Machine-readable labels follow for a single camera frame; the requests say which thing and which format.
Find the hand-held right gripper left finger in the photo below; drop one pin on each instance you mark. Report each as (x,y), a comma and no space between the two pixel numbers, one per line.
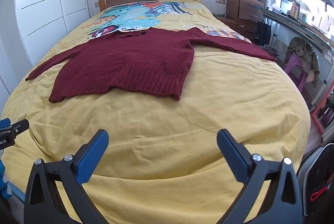
(93,154)

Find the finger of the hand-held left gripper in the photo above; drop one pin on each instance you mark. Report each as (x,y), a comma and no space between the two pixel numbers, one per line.
(18,127)

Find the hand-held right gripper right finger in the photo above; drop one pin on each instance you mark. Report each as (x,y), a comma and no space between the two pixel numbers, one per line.
(232,154)

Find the burgundy knit sweater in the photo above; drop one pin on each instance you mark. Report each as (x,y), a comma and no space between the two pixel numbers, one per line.
(130,62)

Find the yellow printed duvet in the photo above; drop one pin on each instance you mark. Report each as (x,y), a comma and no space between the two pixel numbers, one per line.
(182,114)

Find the black backpack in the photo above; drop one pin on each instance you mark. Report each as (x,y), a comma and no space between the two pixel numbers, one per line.
(318,171)

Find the olive jacket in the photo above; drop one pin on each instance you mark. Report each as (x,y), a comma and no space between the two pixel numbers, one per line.
(304,54)

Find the white wardrobe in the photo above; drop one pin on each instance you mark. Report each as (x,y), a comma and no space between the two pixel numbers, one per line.
(47,4)

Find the black tote bag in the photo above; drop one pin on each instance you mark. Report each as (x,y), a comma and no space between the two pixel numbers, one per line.
(263,32)

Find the glass-topped desk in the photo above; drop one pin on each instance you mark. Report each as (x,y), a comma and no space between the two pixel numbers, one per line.
(300,28)

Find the wooden dresser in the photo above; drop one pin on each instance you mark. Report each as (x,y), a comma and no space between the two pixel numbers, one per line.
(244,11)

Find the red metal frame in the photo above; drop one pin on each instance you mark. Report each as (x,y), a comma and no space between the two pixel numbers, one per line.
(318,119)

